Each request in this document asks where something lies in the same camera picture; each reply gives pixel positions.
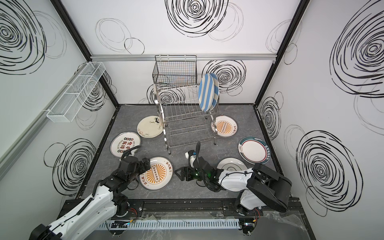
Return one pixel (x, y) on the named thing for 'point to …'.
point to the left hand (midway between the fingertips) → (146, 162)
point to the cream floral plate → (150, 126)
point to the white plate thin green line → (232, 163)
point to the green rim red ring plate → (254, 150)
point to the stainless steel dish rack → (184, 121)
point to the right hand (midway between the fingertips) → (177, 174)
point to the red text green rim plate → (124, 141)
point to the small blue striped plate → (206, 91)
